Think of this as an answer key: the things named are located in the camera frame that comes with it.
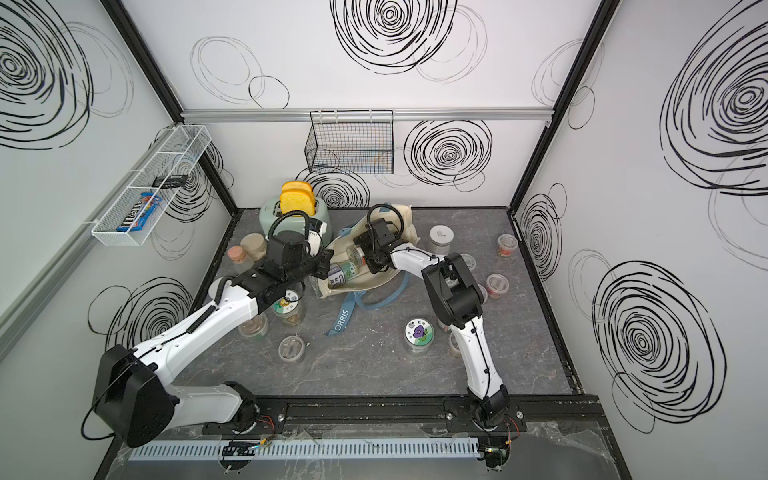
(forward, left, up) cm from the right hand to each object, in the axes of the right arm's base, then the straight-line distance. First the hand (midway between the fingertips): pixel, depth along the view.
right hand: (361, 246), depth 102 cm
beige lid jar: (-2, +36, +2) cm, 36 cm away
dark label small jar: (-35, +16, 0) cm, 38 cm away
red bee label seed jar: (+3, -50, -1) cm, 50 cm away
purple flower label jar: (-31, -19, +2) cm, 36 cm away
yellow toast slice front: (+7, +21, +15) cm, 26 cm away
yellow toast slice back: (+10, +21, +17) cm, 29 cm away
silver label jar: (+1, -27, +3) cm, 27 cm away
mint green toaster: (+8, +30, +11) cm, 33 cm away
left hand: (-14, +5, +16) cm, 22 cm away
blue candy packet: (-14, +50, +31) cm, 61 cm away
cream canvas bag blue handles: (-10, +2, -1) cm, 10 cm away
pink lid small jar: (-8, +39, +5) cm, 40 cm away
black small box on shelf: (-2, +47, +30) cm, 56 cm away
